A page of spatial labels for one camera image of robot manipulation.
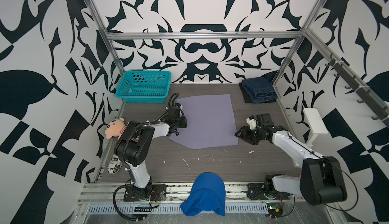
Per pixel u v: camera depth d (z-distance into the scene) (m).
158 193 0.74
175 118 0.78
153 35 0.96
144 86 1.19
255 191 0.74
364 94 0.55
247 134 0.77
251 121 0.83
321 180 0.42
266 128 0.65
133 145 0.48
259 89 1.05
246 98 1.11
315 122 0.73
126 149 0.44
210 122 0.98
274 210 0.71
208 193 0.70
